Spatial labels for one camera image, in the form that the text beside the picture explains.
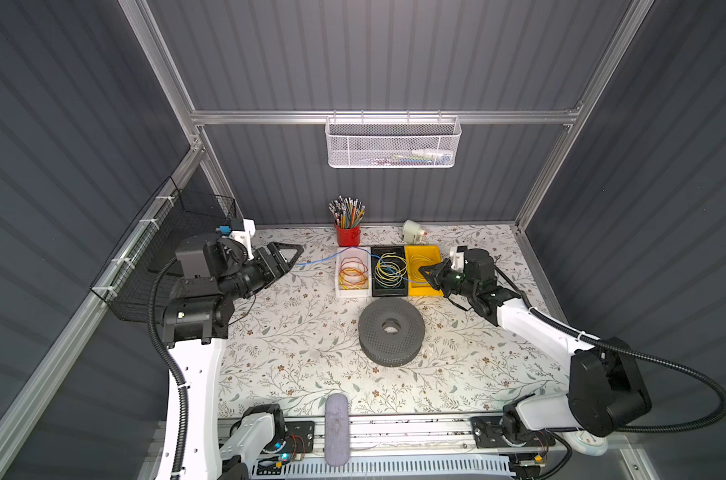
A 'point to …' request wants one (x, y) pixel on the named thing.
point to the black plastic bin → (377, 289)
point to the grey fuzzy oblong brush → (336, 430)
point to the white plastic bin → (366, 291)
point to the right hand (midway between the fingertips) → (420, 270)
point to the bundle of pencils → (347, 212)
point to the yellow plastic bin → (416, 289)
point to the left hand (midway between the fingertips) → (297, 255)
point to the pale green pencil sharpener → (412, 233)
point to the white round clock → (585, 443)
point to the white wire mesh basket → (392, 142)
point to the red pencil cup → (349, 237)
